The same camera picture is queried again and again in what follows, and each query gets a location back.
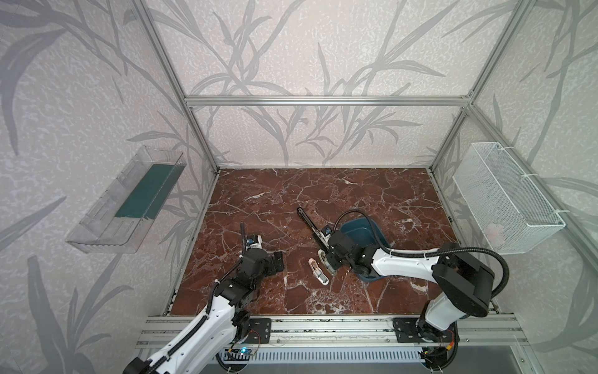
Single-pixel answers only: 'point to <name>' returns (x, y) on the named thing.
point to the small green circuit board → (245, 351)
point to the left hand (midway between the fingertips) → (276, 249)
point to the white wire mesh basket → (512, 213)
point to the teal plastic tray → (361, 231)
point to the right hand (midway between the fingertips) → (329, 242)
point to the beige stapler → (325, 262)
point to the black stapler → (316, 233)
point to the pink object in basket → (495, 233)
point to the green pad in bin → (149, 195)
